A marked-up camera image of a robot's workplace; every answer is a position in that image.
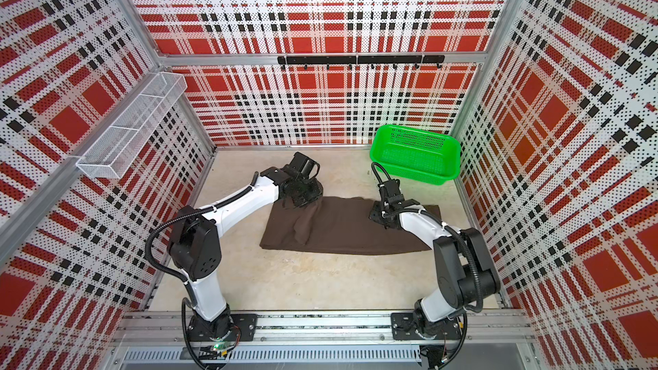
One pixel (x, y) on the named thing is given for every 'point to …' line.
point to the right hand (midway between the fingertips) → (378, 213)
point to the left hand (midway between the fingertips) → (324, 195)
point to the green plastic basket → (418, 154)
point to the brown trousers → (341, 223)
